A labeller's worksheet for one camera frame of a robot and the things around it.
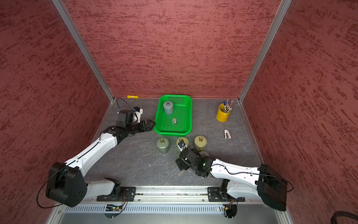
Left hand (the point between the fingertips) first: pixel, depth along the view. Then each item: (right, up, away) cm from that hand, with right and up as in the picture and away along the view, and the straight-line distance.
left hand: (149, 127), depth 84 cm
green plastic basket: (+18, +1, +16) cm, 25 cm away
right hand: (+22, -19, -2) cm, 29 cm away
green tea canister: (+9, -11, +1) cm, 14 cm away
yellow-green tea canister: (+32, -10, +2) cm, 33 cm away
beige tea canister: (+23, -10, +3) cm, 25 cm away
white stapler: (+53, -7, +13) cm, 55 cm away
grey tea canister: (+9, +13, +21) cm, 27 cm away
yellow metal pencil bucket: (+50, +6, +17) cm, 53 cm away
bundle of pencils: (+51, +12, +8) cm, 53 cm away
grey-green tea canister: (+33, -16, -4) cm, 37 cm away
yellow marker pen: (-25, +22, +38) cm, 50 cm away
